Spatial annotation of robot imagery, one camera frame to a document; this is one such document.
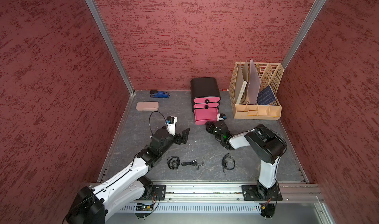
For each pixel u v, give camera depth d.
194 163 0.83
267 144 0.52
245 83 0.87
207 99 0.95
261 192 0.65
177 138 0.69
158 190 0.74
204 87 1.04
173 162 0.83
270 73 1.02
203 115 1.02
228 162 0.85
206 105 0.99
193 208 0.77
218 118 0.90
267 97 1.02
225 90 1.23
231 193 0.76
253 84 1.00
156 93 1.16
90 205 0.40
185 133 0.69
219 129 0.76
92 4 0.74
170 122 0.67
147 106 1.10
